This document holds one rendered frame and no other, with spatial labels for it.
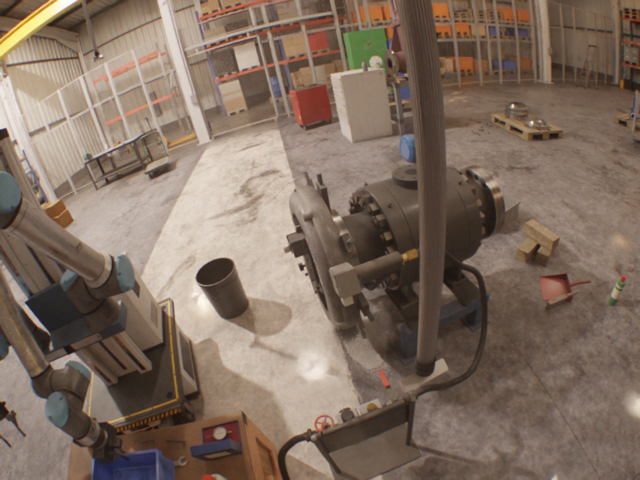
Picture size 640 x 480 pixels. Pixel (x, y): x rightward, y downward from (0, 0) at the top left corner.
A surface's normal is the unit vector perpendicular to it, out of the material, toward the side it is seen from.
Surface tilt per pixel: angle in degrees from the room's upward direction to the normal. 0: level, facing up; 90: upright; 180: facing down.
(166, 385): 0
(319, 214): 26
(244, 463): 0
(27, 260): 90
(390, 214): 37
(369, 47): 90
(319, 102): 90
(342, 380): 0
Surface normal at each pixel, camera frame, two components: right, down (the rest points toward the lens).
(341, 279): 0.18, 0.15
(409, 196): -0.06, -0.52
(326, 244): 0.05, -0.20
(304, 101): 0.34, 0.47
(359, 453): -0.20, -0.81
